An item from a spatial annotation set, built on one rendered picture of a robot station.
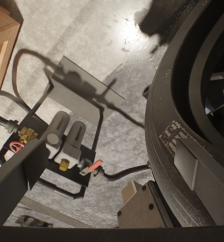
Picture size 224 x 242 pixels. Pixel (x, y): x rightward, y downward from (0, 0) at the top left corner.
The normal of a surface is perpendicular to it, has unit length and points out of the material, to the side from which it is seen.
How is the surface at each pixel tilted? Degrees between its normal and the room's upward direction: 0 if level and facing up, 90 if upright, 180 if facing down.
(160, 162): 85
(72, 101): 0
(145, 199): 90
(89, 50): 0
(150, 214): 90
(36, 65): 0
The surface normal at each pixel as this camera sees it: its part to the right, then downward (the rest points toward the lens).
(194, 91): -0.08, -0.61
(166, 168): -0.89, -0.38
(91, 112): -0.12, 0.65
